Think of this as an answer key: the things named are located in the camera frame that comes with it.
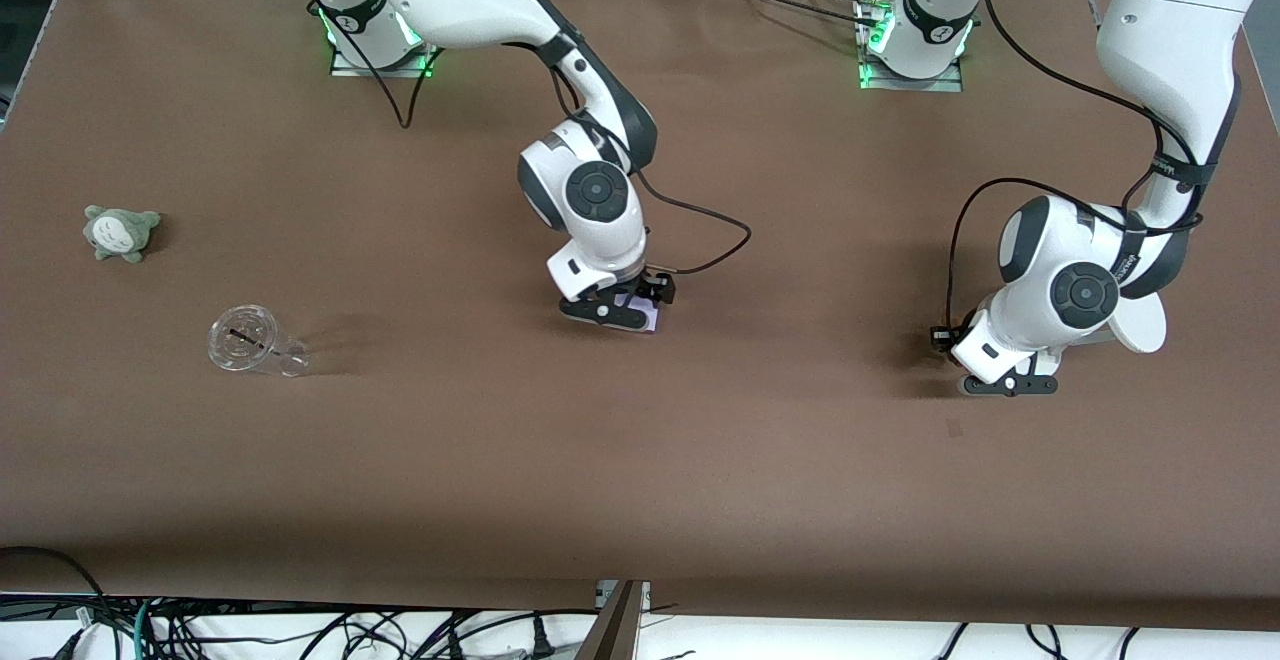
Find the phone with pale case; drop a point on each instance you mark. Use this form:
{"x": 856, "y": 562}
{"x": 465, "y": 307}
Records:
{"x": 648, "y": 318}

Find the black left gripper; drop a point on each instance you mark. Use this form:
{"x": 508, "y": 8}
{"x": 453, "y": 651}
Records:
{"x": 941, "y": 338}

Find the clear plastic cup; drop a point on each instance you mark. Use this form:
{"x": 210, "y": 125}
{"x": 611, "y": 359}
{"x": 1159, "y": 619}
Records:
{"x": 240, "y": 338}

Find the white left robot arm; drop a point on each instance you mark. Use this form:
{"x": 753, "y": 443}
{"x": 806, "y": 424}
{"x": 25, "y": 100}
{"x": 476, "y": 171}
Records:
{"x": 1170, "y": 40}

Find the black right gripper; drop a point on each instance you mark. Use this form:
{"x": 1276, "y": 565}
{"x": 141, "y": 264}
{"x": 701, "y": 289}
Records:
{"x": 655, "y": 287}

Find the grey green totoro plush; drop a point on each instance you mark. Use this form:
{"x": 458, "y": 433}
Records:
{"x": 122, "y": 232}

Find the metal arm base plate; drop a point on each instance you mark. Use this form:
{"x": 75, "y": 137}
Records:
{"x": 880, "y": 80}
{"x": 345, "y": 65}

